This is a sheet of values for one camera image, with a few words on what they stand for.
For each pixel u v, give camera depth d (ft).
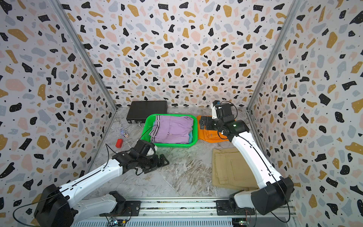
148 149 2.17
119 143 3.17
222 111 1.81
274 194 1.27
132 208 2.41
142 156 2.16
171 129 3.29
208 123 2.21
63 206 1.26
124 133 3.30
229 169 2.85
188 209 2.49
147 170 2.38
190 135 3.26
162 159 2.37
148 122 3.32
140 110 3.83
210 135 3.22
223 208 2.41
